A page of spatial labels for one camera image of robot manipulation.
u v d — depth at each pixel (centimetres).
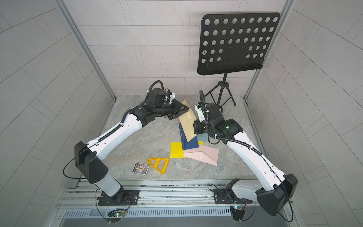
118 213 66
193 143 90
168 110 63
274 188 37
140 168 79
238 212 68
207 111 50
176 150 89
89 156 41
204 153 84
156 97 55
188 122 77
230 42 66
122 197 66
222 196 72
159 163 83
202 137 88
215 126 51
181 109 70
